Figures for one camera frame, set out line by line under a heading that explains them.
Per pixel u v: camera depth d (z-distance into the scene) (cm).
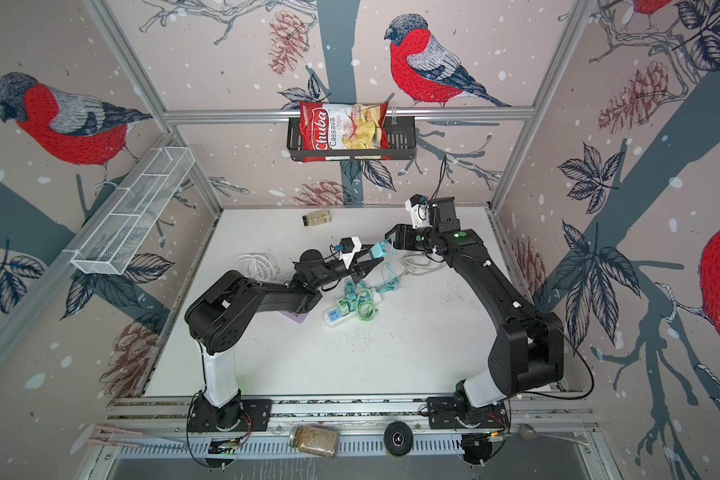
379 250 79
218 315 53
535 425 73
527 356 43
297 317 88
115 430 72
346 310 87
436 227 63
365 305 89
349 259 74
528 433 70
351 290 92
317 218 114
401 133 95
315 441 66
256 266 101
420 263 103
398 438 61
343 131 88
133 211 78
